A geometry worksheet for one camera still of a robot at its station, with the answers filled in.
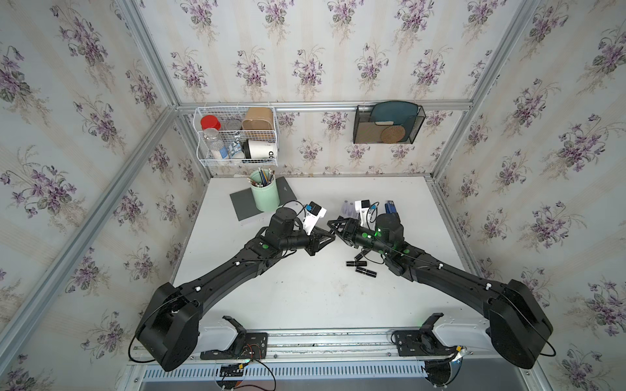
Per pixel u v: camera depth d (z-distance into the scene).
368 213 0.73
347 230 0.68
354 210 0.73
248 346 0.73
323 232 0.73
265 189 0.91
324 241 0.73
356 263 0.89
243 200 1.07
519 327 0.41
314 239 0.66
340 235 0.69
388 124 0.95
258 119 0.89
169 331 0.40
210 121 0.91
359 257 0.91
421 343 0.66
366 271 0.88
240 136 0.95
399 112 0.93
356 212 0.73
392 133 0.96
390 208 1.04
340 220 0.73
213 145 0.90
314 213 0.67
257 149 0.92
